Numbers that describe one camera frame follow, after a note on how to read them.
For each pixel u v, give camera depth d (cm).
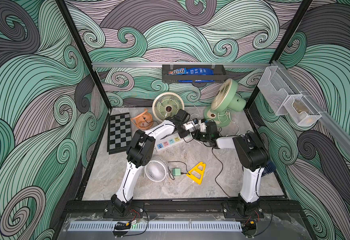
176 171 84
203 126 92
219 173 85
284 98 73
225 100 86
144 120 103
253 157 53
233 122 111
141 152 57
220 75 94
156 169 77
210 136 81
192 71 92
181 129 86
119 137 97
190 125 88
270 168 81
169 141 97
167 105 101
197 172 86
